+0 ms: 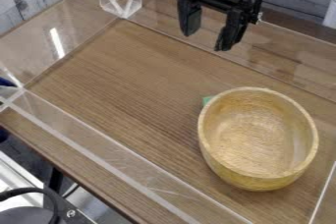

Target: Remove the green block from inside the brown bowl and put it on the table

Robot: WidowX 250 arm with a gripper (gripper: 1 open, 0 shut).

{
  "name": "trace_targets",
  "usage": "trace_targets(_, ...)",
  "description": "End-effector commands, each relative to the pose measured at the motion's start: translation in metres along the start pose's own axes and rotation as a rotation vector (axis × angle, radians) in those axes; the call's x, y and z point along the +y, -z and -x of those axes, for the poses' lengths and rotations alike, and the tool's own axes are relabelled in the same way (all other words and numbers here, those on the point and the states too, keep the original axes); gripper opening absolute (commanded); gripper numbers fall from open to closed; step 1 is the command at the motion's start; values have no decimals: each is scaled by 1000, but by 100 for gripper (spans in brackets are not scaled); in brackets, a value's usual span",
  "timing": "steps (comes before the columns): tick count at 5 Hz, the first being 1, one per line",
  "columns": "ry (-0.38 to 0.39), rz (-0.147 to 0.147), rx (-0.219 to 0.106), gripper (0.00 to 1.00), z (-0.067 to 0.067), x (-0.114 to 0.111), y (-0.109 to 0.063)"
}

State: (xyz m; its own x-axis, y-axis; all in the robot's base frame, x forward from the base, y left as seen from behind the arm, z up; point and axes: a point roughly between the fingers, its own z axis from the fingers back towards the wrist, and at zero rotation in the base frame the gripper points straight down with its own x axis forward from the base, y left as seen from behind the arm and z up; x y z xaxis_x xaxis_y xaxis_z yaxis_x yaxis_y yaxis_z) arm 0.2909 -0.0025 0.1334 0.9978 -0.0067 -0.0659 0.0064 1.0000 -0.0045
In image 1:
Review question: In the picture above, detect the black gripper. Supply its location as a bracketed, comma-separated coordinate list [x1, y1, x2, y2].
[177, 0, 264, 51]

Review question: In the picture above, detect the green block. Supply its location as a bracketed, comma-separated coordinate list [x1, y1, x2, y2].
[202, 96, 213, 106]

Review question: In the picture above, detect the light wooden bowl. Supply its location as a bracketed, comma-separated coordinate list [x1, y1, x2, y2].
[197, 86, 318, 192]

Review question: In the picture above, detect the blue object behind acrylic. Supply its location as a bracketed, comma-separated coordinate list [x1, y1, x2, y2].
[0, 77, 16, 87]

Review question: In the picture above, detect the clear acrylic corner bracket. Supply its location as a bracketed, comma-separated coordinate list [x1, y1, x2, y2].
[98, 0, 141, 19]

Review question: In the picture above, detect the clear acrylic enclosure wall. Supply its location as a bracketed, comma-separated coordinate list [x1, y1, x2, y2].
[0, 0, 336, 224]

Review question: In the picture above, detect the black metal table bracket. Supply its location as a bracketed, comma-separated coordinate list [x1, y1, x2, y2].
[44, 168, 97, 224]

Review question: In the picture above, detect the black cable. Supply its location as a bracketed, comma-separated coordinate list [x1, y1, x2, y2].
[0, 187, 61, 224]

